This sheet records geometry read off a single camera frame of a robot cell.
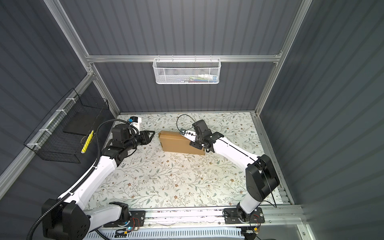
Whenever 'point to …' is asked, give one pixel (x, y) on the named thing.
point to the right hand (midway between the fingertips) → (197, 136)
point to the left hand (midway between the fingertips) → (151, 132)
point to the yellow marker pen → (87, 141)
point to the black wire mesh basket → (65, 133)
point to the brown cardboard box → (176, 142)
